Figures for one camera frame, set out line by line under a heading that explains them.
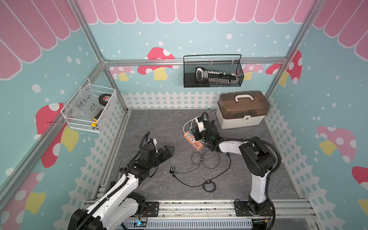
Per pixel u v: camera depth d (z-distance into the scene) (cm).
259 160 52
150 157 65
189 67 97
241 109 92
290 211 74
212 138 76
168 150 74
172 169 87
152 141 77
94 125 64
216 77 89
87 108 68
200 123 85
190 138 99
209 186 82
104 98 80
